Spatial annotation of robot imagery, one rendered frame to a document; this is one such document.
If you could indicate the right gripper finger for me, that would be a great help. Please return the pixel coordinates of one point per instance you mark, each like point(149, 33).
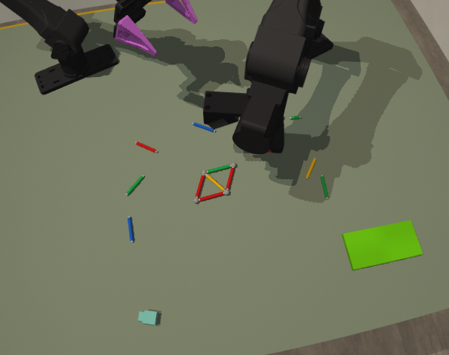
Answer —
point(185, 10)
point(127, 25)

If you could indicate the green flat rectangular slab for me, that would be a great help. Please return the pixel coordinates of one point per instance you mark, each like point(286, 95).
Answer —
point(381, 245)

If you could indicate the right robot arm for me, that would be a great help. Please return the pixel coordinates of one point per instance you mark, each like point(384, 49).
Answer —
point(67, 30)

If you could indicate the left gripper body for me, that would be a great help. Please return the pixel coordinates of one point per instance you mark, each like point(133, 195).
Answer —
point(278, 140)

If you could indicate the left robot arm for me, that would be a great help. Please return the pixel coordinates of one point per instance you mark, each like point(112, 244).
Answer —
point(286, 29)

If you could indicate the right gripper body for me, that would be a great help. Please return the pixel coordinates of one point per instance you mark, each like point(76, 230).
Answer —
point(135, 11)

